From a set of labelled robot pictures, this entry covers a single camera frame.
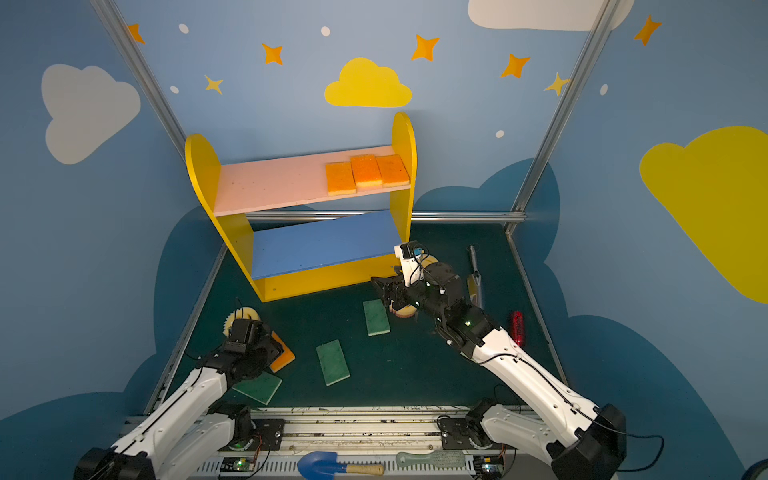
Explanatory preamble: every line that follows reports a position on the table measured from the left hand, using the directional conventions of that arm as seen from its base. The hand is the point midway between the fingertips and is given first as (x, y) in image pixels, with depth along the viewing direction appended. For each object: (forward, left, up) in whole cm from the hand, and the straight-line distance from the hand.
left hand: (276, 348), depth 87 cm
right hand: (+8, -33, +28) cm, 44 cm away
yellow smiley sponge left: (+11, +14, +1) cm, 17 cm away
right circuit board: (-28, -58, -3) cm, 65 cm away
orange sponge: (-3, -4, +1) cm, 5 cm away
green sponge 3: (-11, +1, 0) cm, 11 cm away
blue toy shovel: (-28, -18, -2) cm, 33 cm away
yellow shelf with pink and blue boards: (+40, -7, +13) cm, 43 cm away
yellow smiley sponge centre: (+13, -39, -1) cm, 41 cm away
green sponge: (+11, -29, -1) cm, 31 cm away
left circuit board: (-28, +3, -3) cm, 28 cm away
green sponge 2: (-4, -17, 0) cm, 18 cm away
